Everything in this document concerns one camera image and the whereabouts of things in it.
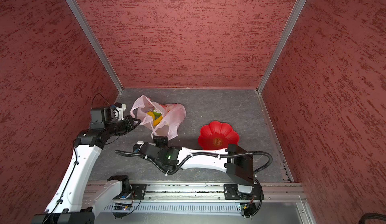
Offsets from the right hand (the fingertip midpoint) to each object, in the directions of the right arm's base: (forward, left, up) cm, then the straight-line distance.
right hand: (160, 137), depth 75 cm
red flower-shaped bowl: (+9, -32, -17) cm, 38 cm away
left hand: (+5, +9, +6) cm, 12 cm away
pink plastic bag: (+14, -5, +1) cm, 15 cm away
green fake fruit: (+24, +8, -13) cm, 29 cm away
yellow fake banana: (+20, +7, -14) cm, 25 cm away
